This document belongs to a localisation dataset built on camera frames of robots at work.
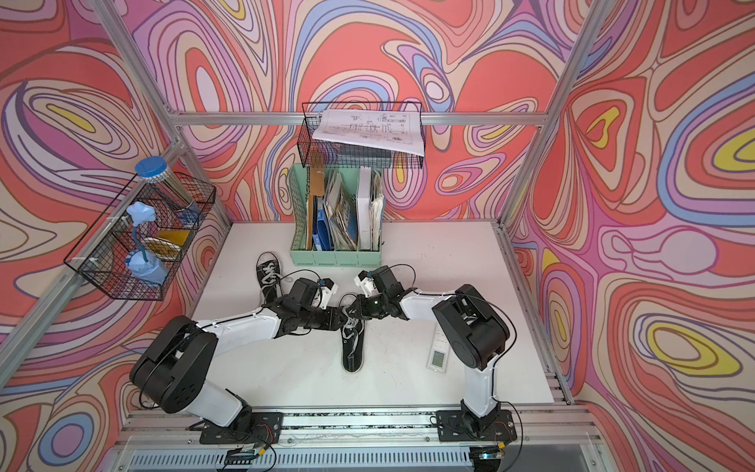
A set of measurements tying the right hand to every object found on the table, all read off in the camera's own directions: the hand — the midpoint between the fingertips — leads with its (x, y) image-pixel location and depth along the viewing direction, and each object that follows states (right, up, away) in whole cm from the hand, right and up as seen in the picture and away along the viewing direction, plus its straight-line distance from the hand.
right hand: (349, 320), depth 90 cm
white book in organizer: (+4, +35, +5) cm, 35 cm away
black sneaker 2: (-28, +13, +9) cm, 32 cm away
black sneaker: (+2, -5, -4) cm, 6 cm away
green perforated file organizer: (-4, +33, +4) cm, 33 cm away
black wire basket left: (-48, +22, -22) cm, 57 cm away
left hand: (0, 0, -1) cm, 1 cm away
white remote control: (+27, -8, -5) cm, 29 cm away
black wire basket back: (-11, +56, +12) cm, 58 cm away
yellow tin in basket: (-42, +23, -19) cm, 52 cm away
